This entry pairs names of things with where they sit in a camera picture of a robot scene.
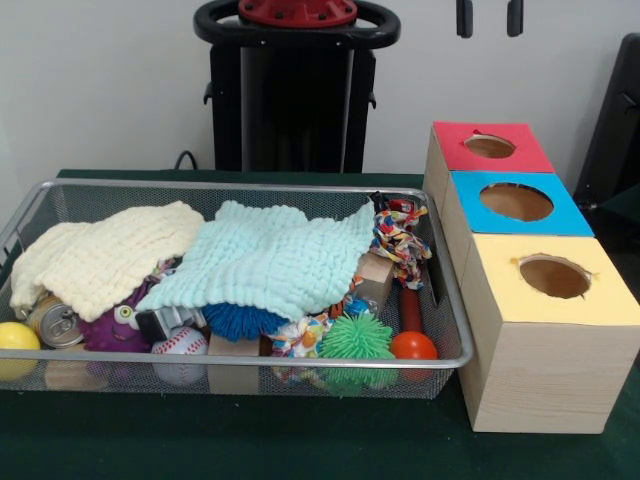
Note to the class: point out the black flat panel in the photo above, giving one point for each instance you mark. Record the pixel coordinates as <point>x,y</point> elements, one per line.
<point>615,125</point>

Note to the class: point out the green spiky ball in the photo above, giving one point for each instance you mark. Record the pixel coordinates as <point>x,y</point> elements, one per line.
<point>355,337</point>

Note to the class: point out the drink can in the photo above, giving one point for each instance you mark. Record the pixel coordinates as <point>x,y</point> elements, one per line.
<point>57,325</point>

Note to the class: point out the green cloth on side table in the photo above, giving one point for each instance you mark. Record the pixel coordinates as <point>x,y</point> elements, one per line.
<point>622,220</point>

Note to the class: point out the yellow ball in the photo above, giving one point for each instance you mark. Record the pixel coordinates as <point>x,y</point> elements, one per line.
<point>17,337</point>

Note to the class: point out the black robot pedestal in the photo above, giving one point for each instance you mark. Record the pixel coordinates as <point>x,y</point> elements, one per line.
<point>295,110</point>

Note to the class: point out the orange red ball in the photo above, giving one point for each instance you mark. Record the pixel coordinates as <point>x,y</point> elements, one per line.
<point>412,346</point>

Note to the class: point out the wooden box with three holes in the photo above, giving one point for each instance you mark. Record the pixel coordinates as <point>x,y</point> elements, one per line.
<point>545,380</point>

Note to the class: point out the dark green tablecloth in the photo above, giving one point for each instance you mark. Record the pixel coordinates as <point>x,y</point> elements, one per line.
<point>300,440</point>

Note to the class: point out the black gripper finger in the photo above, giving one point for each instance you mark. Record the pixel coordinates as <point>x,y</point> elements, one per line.
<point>464,17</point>
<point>515,17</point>

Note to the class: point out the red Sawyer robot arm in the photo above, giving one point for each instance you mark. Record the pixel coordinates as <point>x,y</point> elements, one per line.
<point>300,12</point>

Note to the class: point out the white baseball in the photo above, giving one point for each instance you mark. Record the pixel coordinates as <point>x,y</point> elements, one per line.
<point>182,342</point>

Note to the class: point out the purple monster toy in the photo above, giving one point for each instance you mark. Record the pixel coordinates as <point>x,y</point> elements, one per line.
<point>107,332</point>

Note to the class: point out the light blue waffle cloth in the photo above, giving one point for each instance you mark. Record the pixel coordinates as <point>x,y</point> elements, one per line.
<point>270,260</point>

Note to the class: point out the cream waffle cloth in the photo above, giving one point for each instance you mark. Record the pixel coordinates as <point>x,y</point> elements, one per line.
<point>100,250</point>

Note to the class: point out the blue spiky ball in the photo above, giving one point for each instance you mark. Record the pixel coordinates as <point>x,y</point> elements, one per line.
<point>235,322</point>

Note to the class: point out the clear mesh bin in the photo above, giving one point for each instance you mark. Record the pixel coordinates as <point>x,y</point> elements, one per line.
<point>125,200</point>

